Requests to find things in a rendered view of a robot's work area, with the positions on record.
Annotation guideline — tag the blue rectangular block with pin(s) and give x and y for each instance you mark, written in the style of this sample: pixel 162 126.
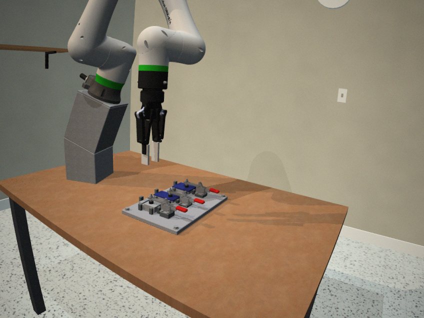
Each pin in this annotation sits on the blue rectangular block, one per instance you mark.
pixel 162 195

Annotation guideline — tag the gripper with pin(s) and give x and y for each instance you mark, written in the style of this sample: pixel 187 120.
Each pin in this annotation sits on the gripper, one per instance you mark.
pixel 151 118

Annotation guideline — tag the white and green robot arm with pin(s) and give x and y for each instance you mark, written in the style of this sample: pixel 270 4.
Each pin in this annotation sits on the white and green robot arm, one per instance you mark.
pixel 157 46

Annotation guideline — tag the blue rectangular plate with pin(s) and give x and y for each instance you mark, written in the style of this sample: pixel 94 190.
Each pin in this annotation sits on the blue rectangular plate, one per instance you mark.
pixel 180 187

